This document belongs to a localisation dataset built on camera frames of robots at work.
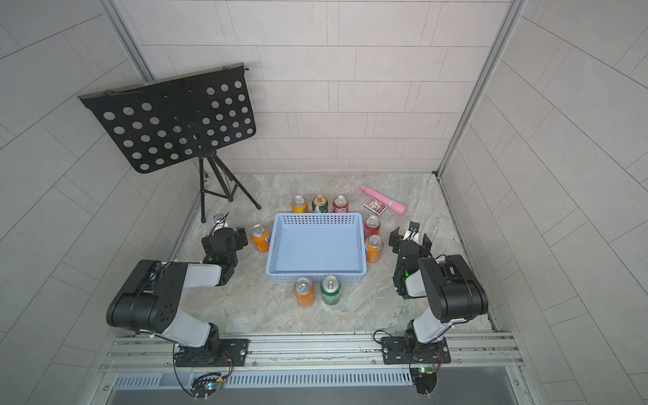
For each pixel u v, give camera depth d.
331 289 0.74
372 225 0.88
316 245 0.96
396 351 0.71
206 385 0.65
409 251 0.69
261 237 0.85
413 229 0.77
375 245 0.83
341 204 0.94
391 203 1.02
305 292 0.74
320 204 0.94
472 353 0.72
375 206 1.04
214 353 0.64
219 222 0.79
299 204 0.94
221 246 0.69
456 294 0.45
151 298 0.44
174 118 0.71
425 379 0.69
